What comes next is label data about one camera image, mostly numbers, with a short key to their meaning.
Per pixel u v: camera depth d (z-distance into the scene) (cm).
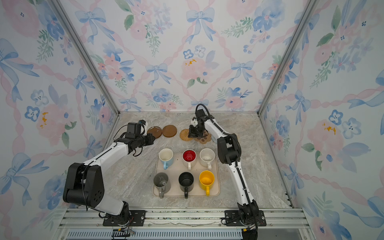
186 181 83
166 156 90
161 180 82
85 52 85
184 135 107
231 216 75
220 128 73
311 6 69
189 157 93
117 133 72
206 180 86
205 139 103
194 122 102
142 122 82
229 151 68
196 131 95
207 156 94
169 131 109
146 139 81
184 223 73
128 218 68
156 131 108
